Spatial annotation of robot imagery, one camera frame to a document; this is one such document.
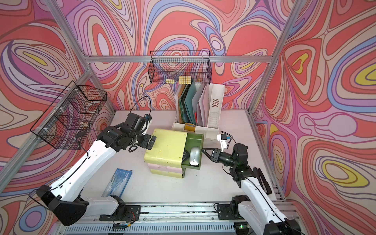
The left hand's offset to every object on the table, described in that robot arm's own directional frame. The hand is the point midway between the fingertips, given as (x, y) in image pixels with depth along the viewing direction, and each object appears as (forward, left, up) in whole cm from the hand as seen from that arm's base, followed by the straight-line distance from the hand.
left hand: (148, 137), depth 74 cm
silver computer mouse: (-8, -24, -6) cm, 26 cm away
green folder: (+24, -17, -12) cm, 32 cm away
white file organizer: (+43, -42, -13) cm, 62 cm away
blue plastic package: (-15, +19, -24) cm, 35 cm away
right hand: (-6, -28, -7) cm, 30 cm away
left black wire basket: (+3, +41, +5) cm, 42 cm away
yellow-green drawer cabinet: (-8, -9, -3) cm, 12 cm away
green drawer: (+4, -23, -9) cm, 25 cm away
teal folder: (+23, -21, +2) cm, 31 cm away
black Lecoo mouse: (-8, -19, -6) cm, 22 cm away
